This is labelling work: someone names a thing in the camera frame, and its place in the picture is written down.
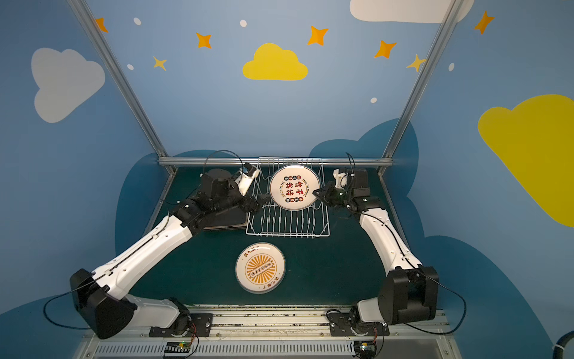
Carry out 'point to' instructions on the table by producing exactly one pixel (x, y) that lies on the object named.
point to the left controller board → (178, 347)
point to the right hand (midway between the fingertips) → (317, 189)
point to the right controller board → (365, 349)
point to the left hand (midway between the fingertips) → (258, 184)
